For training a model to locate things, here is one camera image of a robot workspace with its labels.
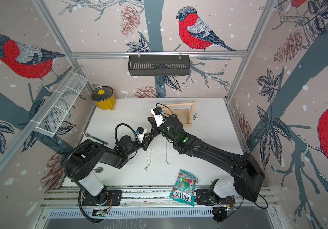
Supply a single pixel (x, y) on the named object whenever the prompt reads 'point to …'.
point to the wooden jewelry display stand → (184, 111)
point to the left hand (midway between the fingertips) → (155, 133)
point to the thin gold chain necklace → (167, 153)
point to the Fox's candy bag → (184, 190)
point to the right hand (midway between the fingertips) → (149, 116)
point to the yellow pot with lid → (104, 97)
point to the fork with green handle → (87, 135)
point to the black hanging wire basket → (158, 65)
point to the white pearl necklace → (148, 164)
